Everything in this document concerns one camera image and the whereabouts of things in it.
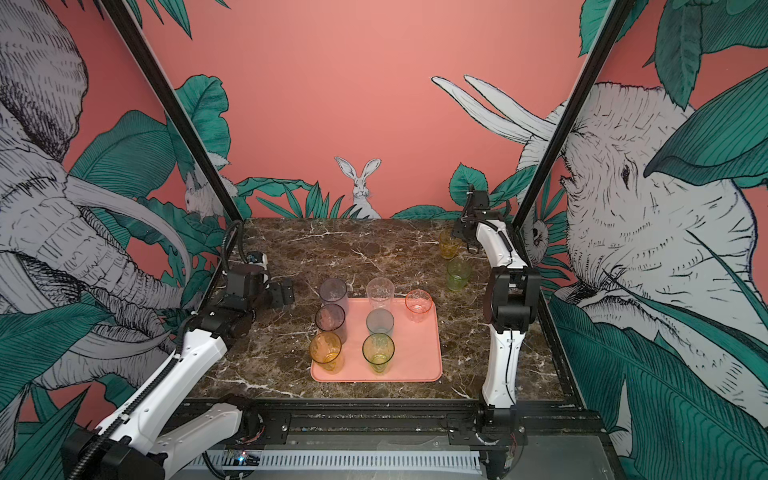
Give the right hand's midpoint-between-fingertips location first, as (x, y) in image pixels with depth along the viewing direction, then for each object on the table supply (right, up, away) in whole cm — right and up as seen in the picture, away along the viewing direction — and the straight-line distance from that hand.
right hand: (461, 227), depth 100 cm
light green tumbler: (-27, -35, -18) cm, 48 cm away
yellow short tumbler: (-2, -6, +13) cm, 14 cm away
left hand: (-56, -16, -20) cm, 61 cm away
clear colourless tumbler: (-28, -22, +3) cm, 36 cm away
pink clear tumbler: (-15, -24, -7) cm, 29 cm away
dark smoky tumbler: (-41, -28, -12) cm, 52 cm away
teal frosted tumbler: (-27, -28, -16) cm, 42 cm away
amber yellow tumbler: (-42, -35, -19) cm, 58 cm away
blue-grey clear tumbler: (-41, -20, -12) cm, 47 cm away
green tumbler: (0, -15, +4) cm, 16 cm away
